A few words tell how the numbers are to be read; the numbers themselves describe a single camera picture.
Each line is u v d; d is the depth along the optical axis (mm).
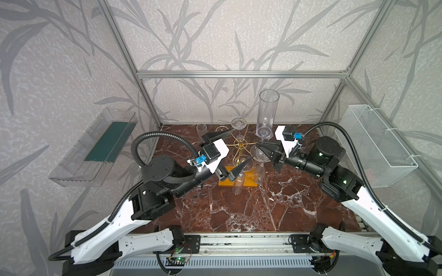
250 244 753
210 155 308
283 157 474
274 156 497
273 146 500
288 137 433
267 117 448
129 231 385
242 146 704
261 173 785
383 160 600
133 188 402
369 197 415
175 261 721
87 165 632
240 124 738
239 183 752
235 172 381
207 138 401
